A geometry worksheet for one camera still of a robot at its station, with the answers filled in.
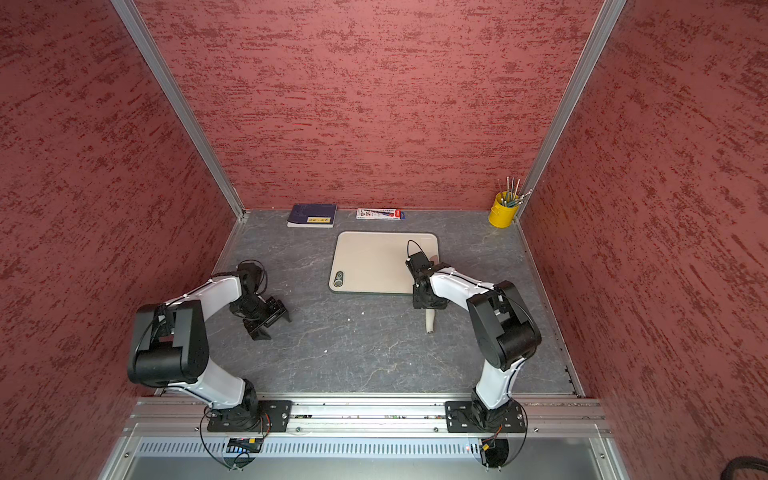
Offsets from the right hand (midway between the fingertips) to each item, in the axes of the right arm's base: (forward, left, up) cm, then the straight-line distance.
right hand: (428, 306), depth 94 cm
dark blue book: (+40, +44, +2) cm, 59 cm away
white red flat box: (+40, +16, +2) cm, 43 cm away
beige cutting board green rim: (+21, +18, -4) cm, 28 cm away
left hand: (-8, +45, +2) cm, 46 cm away
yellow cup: (+35, -31, +5) cm, 47 cm away
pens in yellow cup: (+40, -36, +9) cm, 54 cm away
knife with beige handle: (-5, 0, +2) cm, 6 cm away
